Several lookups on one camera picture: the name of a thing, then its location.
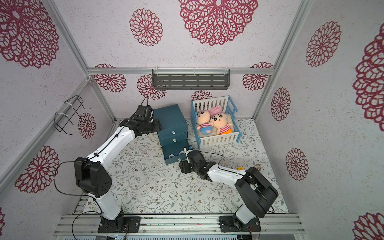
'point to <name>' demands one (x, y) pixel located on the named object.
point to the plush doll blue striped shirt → (203, 118)
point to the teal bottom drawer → (174, 150)
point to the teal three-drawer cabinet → (173, 133)
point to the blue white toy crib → (229, 107)
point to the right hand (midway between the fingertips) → (186, 164)
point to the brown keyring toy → (258, 166)
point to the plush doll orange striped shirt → (218, 121)
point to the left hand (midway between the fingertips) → (158, 126)
